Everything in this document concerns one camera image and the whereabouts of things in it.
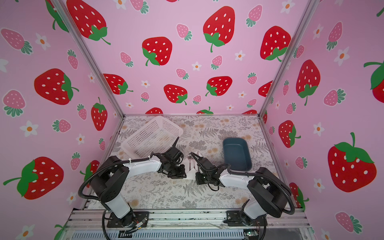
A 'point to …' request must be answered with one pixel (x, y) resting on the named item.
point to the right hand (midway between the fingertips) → (195, 178)
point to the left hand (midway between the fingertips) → (187, 176)
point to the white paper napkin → (191, 168)
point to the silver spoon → (189, 157)
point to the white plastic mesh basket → (158, 136)
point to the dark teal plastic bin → (236, 154)
